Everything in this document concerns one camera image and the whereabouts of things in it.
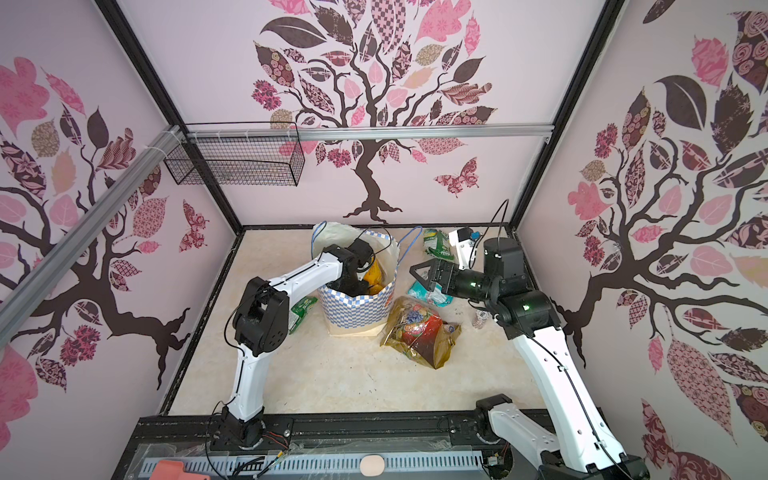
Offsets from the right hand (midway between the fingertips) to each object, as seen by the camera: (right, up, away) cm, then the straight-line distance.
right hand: (423, 271), depth 65 cm
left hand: (-20, -11, +31) cm, 38 cm away
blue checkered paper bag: (-13, -12, +13) cm, 22 cm away
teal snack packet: (+8, -10, +31) cm, 33 cm away
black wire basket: (-56, +37, +30) cm, 73 cm away
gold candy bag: (0, -18, +21) cm, 28 cm away
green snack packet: (+10, +8, +43) cm, 44 cm away
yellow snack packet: (-12, -4, +28) cm, 31 cm away
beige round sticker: (-12, -47, +5) cm, 48 cm away
